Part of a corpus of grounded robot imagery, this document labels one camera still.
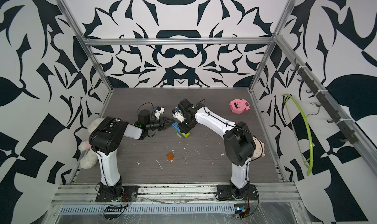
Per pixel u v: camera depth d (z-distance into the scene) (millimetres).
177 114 811
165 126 868
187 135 869
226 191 745
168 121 919
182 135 892
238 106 1051
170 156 850
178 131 906
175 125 912
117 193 662
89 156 772
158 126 856
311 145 602
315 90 605
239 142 498
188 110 655
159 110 921
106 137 536
